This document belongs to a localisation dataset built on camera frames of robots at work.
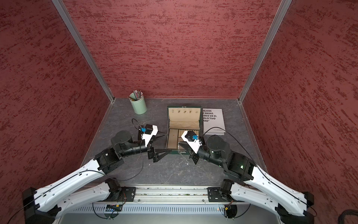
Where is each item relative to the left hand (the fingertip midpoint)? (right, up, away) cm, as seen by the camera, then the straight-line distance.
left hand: (167, 144), depth 62 cm
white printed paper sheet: (+30, +10, +41) cm, 52 cm away
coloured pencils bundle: (-28, +28, +42) cm, 57 cm away
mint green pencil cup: (-27, +20, +42) cm, 54 cm away
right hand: (+6, -1, -1) cm, 6 cm away
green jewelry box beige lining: (+5, +10, +33) cm, 35 cm away
